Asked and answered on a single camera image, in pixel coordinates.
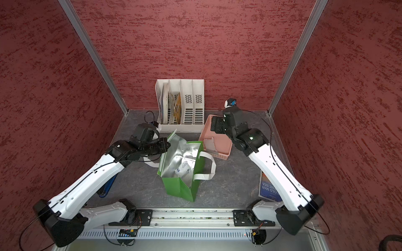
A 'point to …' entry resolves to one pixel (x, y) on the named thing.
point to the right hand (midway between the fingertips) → (218, 123)
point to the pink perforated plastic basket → (222, 143)
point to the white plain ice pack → (209, 146)
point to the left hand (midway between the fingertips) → (169, 148)
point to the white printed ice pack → (183, 169)
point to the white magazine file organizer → (192, 93)
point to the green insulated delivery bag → (203, 167)
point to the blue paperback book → (267, 190)
